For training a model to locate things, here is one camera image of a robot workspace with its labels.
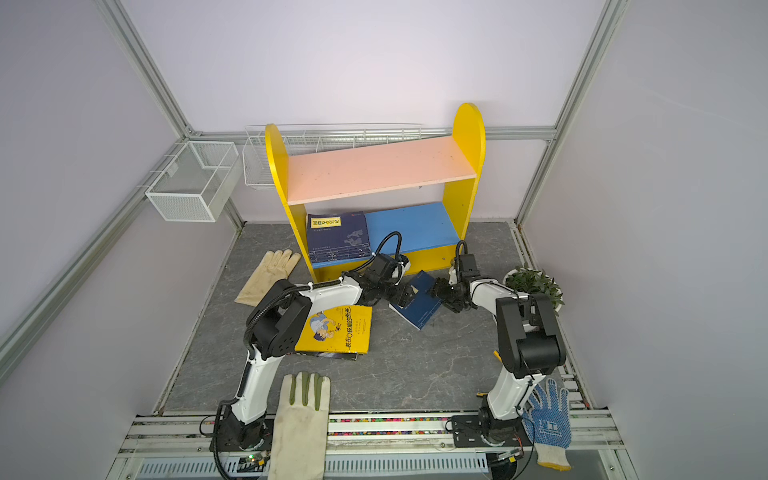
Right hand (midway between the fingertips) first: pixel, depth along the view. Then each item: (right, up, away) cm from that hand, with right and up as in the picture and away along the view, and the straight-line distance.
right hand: (435, 298), depth 97 cm
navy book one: (-31, +20, -6) cm, 37 cm away
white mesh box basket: (-77, +37, -2) cm, 85 cm away
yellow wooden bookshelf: (-7, +20, -5) cm, 22 cm away
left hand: (-9, +1, 0) cm, 9 cm away
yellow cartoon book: (-29, -8, -10) cm, 32 cm away
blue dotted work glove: (+26, -29, -22) cm, 45 cm away
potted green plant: (+25, +7, -16) cm, 30 cm away
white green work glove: (-37, -29, -23) cm, 52 cm away
